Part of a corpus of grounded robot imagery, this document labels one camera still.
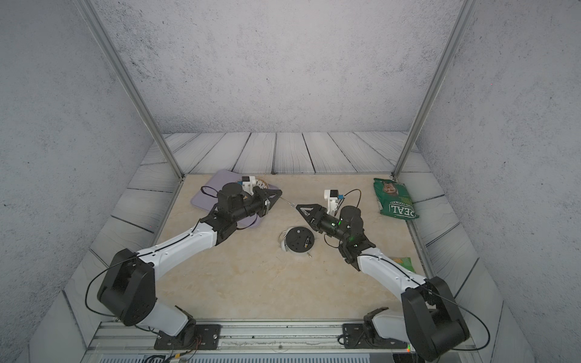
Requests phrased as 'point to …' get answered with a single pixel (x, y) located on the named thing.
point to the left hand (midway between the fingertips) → (286, 192)
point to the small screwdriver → (288, 202)
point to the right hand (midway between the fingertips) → (299, 210)
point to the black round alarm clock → (297, 239)
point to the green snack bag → (394, 200)
